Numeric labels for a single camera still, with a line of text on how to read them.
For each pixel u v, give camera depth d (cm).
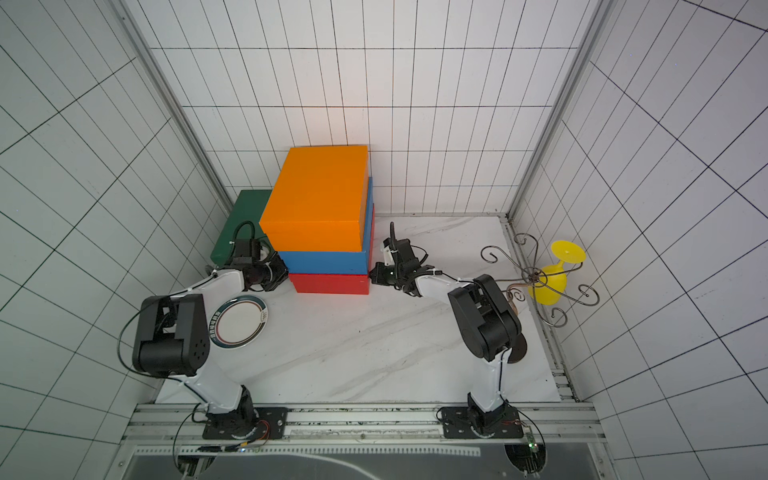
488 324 51
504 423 67
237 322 88
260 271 77
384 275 84
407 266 76
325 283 92
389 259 87
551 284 65
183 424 70
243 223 79
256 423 72
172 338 47
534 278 65
